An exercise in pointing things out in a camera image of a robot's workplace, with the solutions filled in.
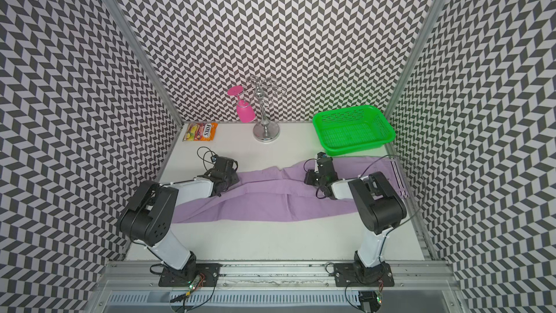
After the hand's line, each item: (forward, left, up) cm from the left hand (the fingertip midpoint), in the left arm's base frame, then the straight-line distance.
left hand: (232, 177), depth 98 cm
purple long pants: (-8, -25, +2) cm, 26 cm away
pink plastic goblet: (+27, -5, +16) cm, 32 cm away
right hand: (0, -34, -1) cm, 34 cm away
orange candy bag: (+25, +20, +3) cm, 33 cm away
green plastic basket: (+29, -61, 0) cm, 67 cm away
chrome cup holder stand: (+28, -14, +1) cm, 31 cm away
